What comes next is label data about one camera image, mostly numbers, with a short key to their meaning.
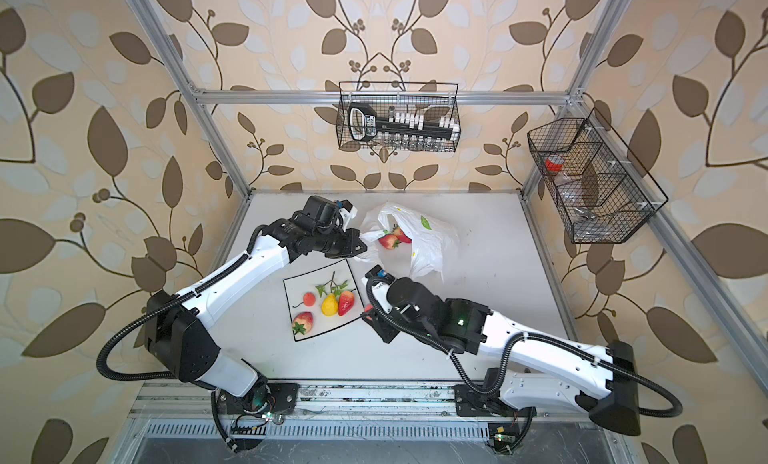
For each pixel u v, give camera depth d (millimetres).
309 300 889
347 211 741
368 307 642
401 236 1019
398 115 819
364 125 847
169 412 735
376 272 582
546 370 433
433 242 768
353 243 693
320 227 649
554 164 879
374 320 608
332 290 911
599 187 751
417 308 461
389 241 1006
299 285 937
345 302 864
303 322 822
